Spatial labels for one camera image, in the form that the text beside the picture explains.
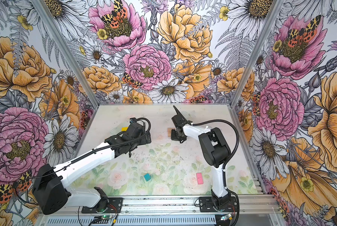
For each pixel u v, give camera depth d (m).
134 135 0.62
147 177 0.83
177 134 0.85
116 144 0.55
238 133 0.53
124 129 1.05
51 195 0.40
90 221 0.70
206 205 0.74
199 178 0.83
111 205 0.73
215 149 0.54
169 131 1.05
